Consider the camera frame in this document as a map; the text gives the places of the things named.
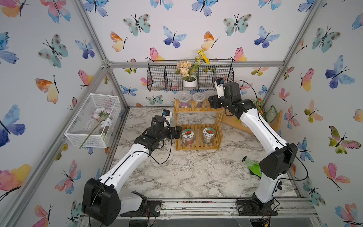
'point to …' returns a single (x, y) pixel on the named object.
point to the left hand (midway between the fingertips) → (175, 125)
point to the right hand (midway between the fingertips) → (216, 94)
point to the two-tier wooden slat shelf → (200, 137)
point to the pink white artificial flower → (99, 114)
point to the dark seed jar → (199, 97)
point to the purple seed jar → (184, 99)
